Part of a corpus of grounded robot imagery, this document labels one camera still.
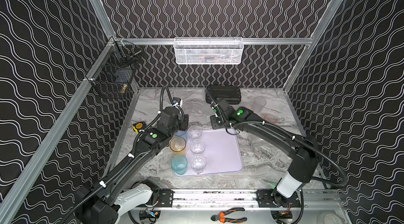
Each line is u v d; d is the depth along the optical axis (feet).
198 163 2.77
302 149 1.43
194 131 3.09
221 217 2.27
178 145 2.90
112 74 3.05
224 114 1.99
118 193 1.53
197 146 2.84
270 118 3.49
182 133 2.72
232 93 3.60
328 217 2.30
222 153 2.94
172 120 1.86
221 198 2.50
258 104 3.31
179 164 2.74
